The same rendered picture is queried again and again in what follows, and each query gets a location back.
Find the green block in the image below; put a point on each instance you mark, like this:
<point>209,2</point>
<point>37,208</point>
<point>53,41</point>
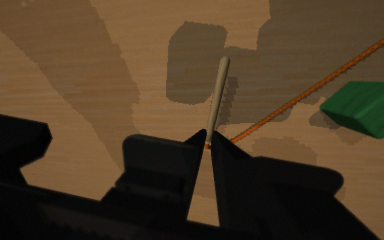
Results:
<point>358,106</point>

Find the brown string with wooden stick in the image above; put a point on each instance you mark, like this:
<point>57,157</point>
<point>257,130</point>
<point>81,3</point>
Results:
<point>220,83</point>

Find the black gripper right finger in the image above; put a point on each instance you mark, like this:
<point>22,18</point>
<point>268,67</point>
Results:
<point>239,177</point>

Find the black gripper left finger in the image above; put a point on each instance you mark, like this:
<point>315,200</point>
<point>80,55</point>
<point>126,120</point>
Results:
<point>167,156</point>

